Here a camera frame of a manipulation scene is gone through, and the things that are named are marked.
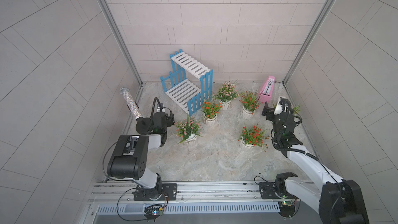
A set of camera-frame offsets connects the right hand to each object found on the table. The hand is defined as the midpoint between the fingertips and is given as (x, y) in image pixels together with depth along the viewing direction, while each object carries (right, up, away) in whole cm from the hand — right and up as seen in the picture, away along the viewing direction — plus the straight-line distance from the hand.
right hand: (273, 101), depth 82 cm
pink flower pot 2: (-45, -15, -2) cm, 48 cm away
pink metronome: (+4, +6, +18) cm, 19 cm away
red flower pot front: (-16, -21, -2) cm, 27 cm away
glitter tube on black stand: (-72, -14, +6) cm, 74 cm away
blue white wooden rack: (-48, +11, +31) cm, 58 cm away
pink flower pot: (-24, +5, +10) cm, 26 cm away
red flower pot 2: (-10, -8, +11) cm, 18 cm away
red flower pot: (-33, -5, +3) cm, 34 cm away
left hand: (-61, -7, +13) cm, 63 cm away
